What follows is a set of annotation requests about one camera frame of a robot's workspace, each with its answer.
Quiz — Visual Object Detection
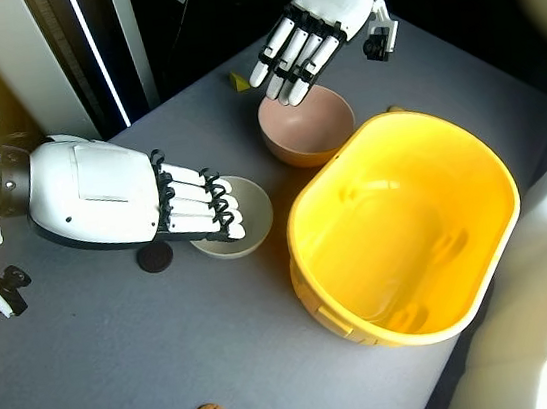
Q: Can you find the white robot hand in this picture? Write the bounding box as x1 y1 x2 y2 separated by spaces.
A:
239 0 390 114
16 111 249 269

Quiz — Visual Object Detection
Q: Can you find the large pink bowl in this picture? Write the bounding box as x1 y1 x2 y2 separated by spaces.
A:
253 78 362 174

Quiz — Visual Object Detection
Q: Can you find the small beige bowl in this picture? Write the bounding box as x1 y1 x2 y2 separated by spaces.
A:
180 169 280 266

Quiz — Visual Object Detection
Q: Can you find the yellow plastic tub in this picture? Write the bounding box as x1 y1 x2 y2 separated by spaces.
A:
271 96 538 362

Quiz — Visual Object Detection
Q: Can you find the dark chocolate sandwich cookie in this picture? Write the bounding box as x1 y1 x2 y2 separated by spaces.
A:
135 240 176 276

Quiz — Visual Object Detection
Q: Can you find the yellow triangular block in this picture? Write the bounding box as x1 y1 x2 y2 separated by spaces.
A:
228 70 252 94

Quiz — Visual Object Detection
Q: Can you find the grey table cloth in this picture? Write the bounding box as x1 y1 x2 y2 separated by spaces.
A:
0 0 547 409

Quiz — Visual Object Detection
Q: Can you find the white rounded bulky object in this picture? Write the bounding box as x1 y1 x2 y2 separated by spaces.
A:
377 0 547 409

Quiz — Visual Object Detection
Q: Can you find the white metal frame post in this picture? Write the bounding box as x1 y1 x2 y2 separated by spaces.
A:
0 0 164 151

